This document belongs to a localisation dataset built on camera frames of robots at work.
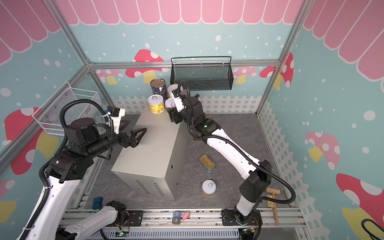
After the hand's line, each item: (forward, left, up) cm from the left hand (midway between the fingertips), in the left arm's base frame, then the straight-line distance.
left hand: (137, 129), depth 61 cm
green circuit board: (-33, +11, -41) cm, 54 cm away
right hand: (+15, -13, 0) cm, 20 cm away
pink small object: (-25, -20, -37) cm, 49 cm away
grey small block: (-28, -15, -37) cm, 48 cm away
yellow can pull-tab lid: (-12, -31, -34) cm, 48 cm away
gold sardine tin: (+2, -30, -34) cm, 46 cm away
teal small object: (-20, +28, -38) cm, 51 cm away
